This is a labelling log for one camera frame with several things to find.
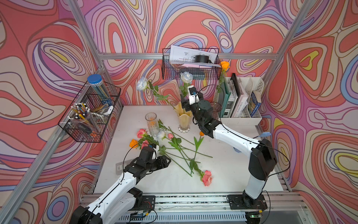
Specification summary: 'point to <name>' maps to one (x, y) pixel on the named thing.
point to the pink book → (242, 98)
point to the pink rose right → (205, 177)
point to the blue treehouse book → (253, 104)
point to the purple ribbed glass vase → (216, 107)
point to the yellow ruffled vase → (184, 117)
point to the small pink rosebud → (170, 136)
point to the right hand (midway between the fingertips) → (187, 95)
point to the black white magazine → (233, 94)
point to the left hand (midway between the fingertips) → (168, 162)
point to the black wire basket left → (101, 113)
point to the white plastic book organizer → (248, 84)
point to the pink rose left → (141, 133)
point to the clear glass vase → (152, 122)
